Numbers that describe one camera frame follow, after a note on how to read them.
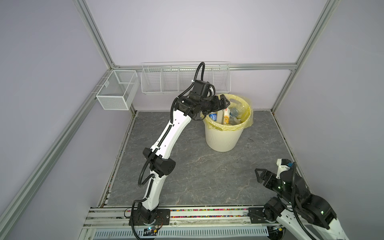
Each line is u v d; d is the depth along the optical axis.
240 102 0.89
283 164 0.62
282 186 0.52
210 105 0.66
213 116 0.85
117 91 0.94
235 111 0.87
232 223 0.73
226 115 0.83
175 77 1.00
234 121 0.91
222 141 1.05
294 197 0.49
